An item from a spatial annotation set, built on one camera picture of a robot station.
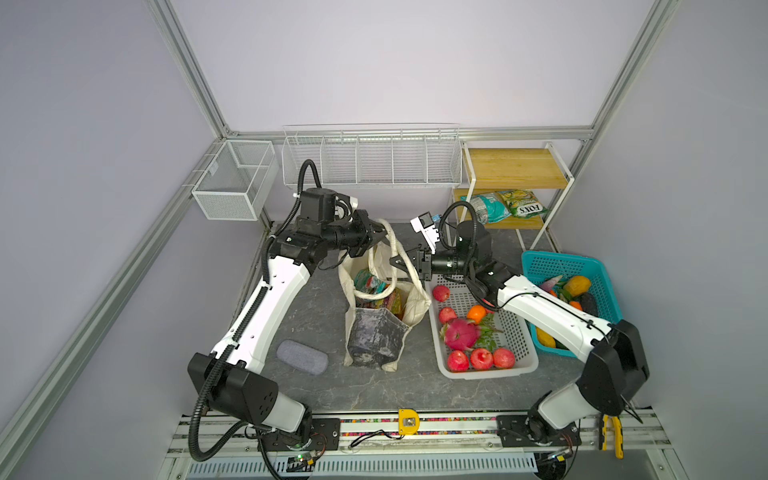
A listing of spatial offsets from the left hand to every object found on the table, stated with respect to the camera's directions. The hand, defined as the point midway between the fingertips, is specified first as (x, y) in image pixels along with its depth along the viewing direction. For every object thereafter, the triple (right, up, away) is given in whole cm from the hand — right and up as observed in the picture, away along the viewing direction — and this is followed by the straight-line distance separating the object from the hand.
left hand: (393, 233), depth 68 cm
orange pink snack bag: (0, -19, +16) cm, 25 cm away
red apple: (+24, -34, +12) cm, 43 cm away
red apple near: (+17, -34, +11) cm, 40 cm away
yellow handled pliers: (+56, -50, +5) cm, 75 cm away
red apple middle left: (+16, -24, +21) cm, 35 cm away
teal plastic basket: (+49, -9, +32) cm, 59 cm away
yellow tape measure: (+4, -47, +6) cm, 47 cm away
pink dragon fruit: (+18, -27, +13) cm, 35 cm away
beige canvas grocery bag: (-5, -24, +4) cm, 25 cm away
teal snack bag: (+32, +10, +31) cm, 46 cm away
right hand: (-1, -7, +1) cm, 8 cm away
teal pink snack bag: (-8, -13, +18) cm, 24 cm away
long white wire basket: (-7, +28, +30) cm, 41 cm away
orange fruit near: (+25, -23, +21) cm, 40 cm away
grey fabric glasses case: (-25, -35, +15) cm, 46 cm away
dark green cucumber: (+60, -21, +23) cm, 68 cm away
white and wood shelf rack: (+32, +21, +22) cm, 44 cm away
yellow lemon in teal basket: (+59, -15, +27) cm, 67 cm away
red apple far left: (+15, -18, +26) cm, 35 cm away
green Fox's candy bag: (+44, +12, +32) cm, 56 cm away
